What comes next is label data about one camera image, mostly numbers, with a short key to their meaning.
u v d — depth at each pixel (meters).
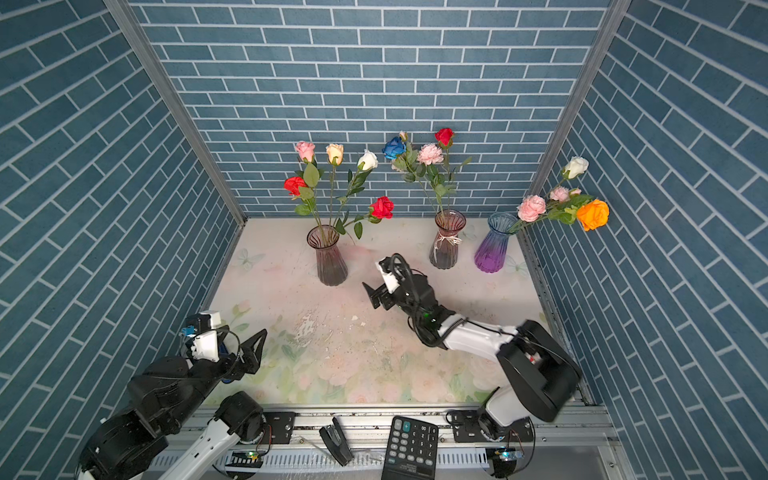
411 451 0.69
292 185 0.84
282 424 0.74
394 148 0.79
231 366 0.55
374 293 0.74
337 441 0.71
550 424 0.60
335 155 0.79
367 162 0.79
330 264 0.94
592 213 0.66
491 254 0.98
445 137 0.87
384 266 0.70
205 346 0.53
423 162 0.84
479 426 0.67
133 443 0.42
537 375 0.44
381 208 0.69
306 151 0.80
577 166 0.75
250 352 0.55
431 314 0.66
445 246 0.99
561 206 0.77
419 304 0.62
